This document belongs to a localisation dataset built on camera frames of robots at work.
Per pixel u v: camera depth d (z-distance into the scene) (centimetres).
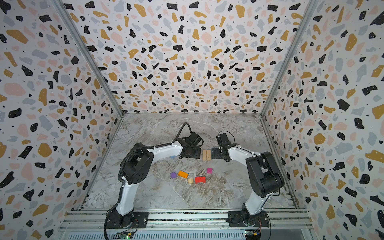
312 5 71
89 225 74
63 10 70
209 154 97
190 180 86
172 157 67
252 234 72
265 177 48
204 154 97
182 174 90
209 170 94
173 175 90
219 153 87
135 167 53
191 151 78
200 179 87
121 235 70
